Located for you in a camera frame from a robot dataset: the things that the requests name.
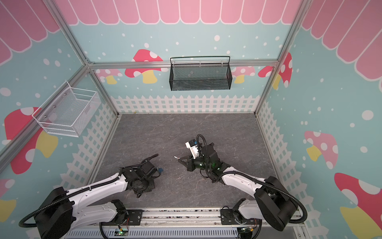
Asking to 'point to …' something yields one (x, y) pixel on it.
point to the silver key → (176, 157)
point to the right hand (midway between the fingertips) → (178, 160)
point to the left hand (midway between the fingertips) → (150, 189)
